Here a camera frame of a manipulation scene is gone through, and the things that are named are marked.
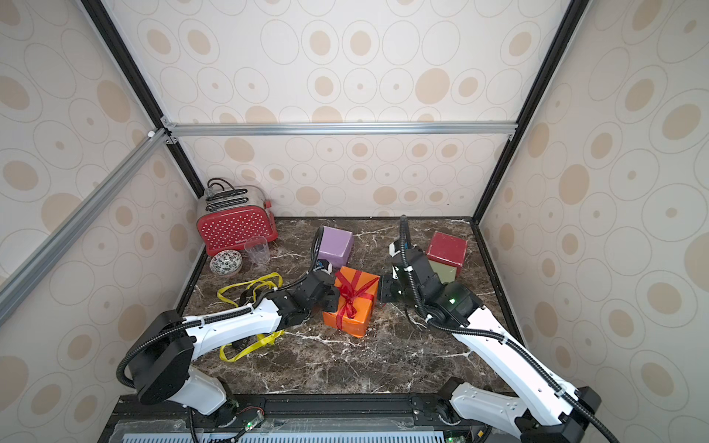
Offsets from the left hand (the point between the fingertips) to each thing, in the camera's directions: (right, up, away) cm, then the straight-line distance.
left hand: (344, 293), depth 85 cm
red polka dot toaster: (-41, +25, +13) cm, 49 cm away
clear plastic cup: (-35, +13, +21) cm, 42 cm away
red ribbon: (+2, 0, 0) cm, 2 cm away
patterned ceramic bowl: (-46, +8, +18) cm, 50 cm away
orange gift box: (+4, -10, +2) cm, 11 cm away
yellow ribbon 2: (-31, +2, +15) cm, 34 cm away
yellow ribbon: (-24, -15, 0) cm, 28 cm away
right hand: (+12, +6, -13) cm, 19 cm away
